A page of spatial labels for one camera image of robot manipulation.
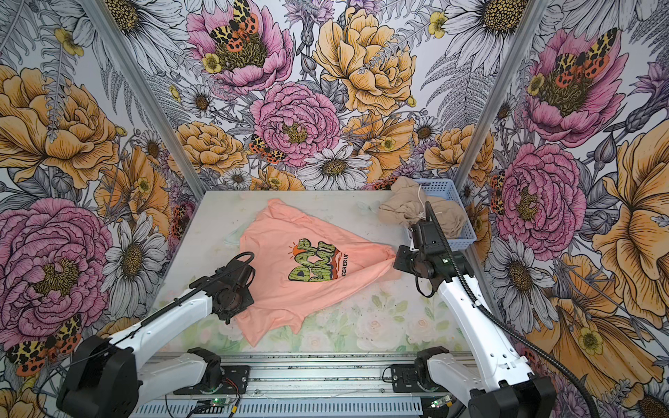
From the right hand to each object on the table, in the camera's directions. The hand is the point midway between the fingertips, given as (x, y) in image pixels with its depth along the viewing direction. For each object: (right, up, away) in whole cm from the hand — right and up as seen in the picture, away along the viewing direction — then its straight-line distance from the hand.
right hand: (402, 266), depth 77 cm
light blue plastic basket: (+29, +27, +42) cm, 58 cm away
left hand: (-50, -16, +7) cm, 53 cm away
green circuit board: (-51, -35, -6) cm, 62 cm away
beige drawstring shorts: (+8, +20, +28) cm, 35 cm away
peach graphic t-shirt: (-34, -2, +22) cm, 40 cm away
